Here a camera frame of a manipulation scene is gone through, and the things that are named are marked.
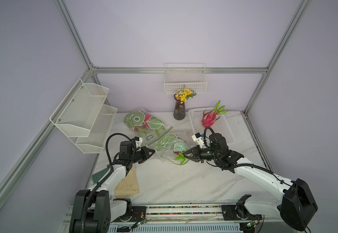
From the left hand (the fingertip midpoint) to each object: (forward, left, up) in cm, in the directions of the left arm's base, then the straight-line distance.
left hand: (154, 152), depth 85 cm
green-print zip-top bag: (-3, -11, +10) cm, 15 cm away
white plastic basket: (+24, -47, -5) cm, 54 cm away
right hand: (-7, -17, +9) cm, 20 cm away
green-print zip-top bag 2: (+24, +8, -6) cm, 26 cm away
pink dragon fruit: (-8, -15, +10) cm, 20 cm away
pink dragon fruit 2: (+28, -37, -2) cm, 47 cm away
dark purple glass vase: (+37, -16, -3) cm, 40 cm away
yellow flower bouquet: (+37, -18, +14) cm, 43 cm away
